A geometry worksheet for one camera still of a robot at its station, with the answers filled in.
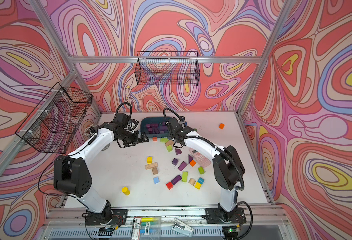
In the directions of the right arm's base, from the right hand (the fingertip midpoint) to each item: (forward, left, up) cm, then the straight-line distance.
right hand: (175, 138), depth 91 cm
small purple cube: (+15, +18, -9) cm, 25 cm away
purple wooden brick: (+16, +9, -10) cm, 21 cm away
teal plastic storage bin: (+17, +15, -8) cm, 24 cm away
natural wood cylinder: (-23, -9, -11) cm, 27 cm away
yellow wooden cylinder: (-28, +27, -7) cm, 39 cm away
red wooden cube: (-25, +4, -11) cm, 27 cm away
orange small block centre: (-12, -10, -11) cm, 19 cm away
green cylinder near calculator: (-16, -15, -10) cm, 25 cm away
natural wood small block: (-16, +13, -10) cm, 23 cm away
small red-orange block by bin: (+7, +14, -9) cm, 18 cm away
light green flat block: (+6, +8, -10) cm, 14 cm away
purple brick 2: (-13, -4, -11) cm, 18 cm away
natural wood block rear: (+3, +4, -8) cm, 10 cm away
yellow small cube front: (-25, -12, -12) cm, 30 cm away
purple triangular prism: (-3, -2, -11) cm, 11 cm away
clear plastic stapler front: (-44, -2, -10) cm, 46 cm away
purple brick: (+15, +14, -9) cm, 23 cm away
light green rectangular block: (-20, -5, -11) cm, 23 cm away
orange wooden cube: (+18, -35, -11) cm, 41 cm away
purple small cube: (-11, 0, -9) cm, 14 cm away
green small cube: (-1, +4, -10) cm, 11 cm away
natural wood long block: (-12, +15, -11) cm, 22 cm away
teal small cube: (-23, -14, -11) cm, 29 cm away
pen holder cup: (+2, +50, +8) cm, 51 cm away
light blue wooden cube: (-21, +12, -12) cm, 27 cm away
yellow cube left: (-8, +17, -11) cm, 22 cm away
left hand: (-3, +18, +2) cm, 18 cm away
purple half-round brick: (+20, +15, -9) cm, 27 cm away
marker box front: (-45, +15, -9) cm, 48 cm away
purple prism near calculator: (-9, -9, -10) cm, 16 cm away
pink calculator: (-10, -17, -11) cm, 22 cm away
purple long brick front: (-22, 0, -10) cm, 24 cm away
